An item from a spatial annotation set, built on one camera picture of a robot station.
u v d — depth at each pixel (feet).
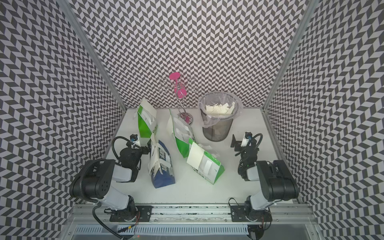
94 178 1.49
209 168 2.20
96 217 2.11
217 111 3.09
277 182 1.48
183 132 2.71
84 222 2.23
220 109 3.08
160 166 2.03
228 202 2.47
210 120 2.61
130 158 2.32
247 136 2.42
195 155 2.39
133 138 2.49
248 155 2.10
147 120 2.93
